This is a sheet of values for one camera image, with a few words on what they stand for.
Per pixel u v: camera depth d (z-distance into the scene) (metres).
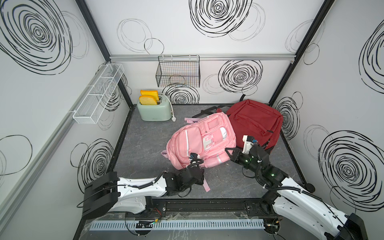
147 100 0.96
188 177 0.58
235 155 0.70
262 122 0.97
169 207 0.75
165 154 0.91
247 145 0.69
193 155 0.70
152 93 0.96
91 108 0.73
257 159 0.56
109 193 0.41
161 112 1.04
